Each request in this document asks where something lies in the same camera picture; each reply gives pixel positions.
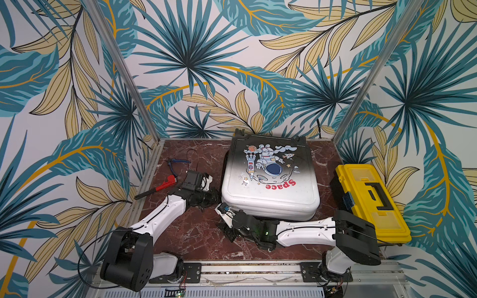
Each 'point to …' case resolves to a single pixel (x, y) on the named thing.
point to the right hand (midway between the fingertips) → (218, 221)
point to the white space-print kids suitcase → (270, 176)
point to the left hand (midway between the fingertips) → (222, 201)
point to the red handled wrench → (171, 179)
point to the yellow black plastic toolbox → (356, 190)
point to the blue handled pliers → (169, 161)
